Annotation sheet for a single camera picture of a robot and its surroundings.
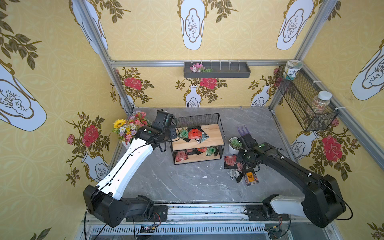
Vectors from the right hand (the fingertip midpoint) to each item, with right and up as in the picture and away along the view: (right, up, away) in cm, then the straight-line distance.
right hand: (241, 158), depth 86 cm
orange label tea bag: (+5, -12, -1) cm, 13 cm away
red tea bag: (-5, -3, +4) cm, 7 cm away
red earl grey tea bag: (0, -6, +2) cm, 6 cm away
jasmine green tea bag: (-22, +12, -3) cm, 25 cm away
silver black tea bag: (-4, -9, -1) cm, 10 cm away
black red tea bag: (-27, +15, -2) cm, 31 cm away
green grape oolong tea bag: (-33, +15, -1) cm, 36 cm away
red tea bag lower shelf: (-35, 0, +6) cm, 36 cm away
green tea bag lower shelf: (-17, +2, +8) cm, 19 cm away
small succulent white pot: (-3, +6, +4) cm, 8 cm away
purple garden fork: (+8, +13, +20) cm, 25 cm away
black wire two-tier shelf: (-17, +19, +4) cm, 26 cm away
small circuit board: (-50, -32, -13) cm, 61 cm away
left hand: (-42, +16, -9) cm, 46 cm away
